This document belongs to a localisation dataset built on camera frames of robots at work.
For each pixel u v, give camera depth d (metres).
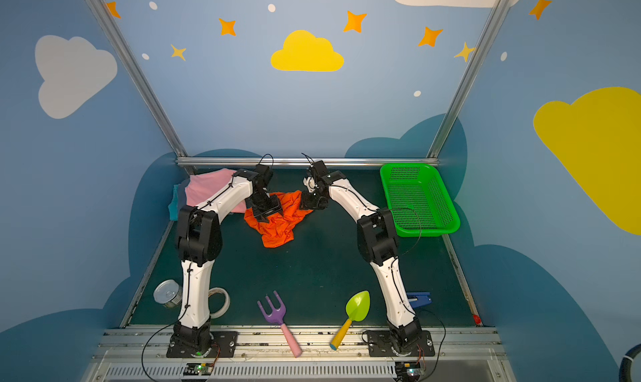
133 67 0.84
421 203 1.11
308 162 0.83
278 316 0.79
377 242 0.60
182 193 1.03
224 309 0.80
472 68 0.85
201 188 1.02
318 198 0.84
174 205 1.03
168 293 0.78
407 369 0.72
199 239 0.57
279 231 0.96
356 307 0.82
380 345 0.74
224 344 0.74
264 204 0.86
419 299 0.82
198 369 0.71
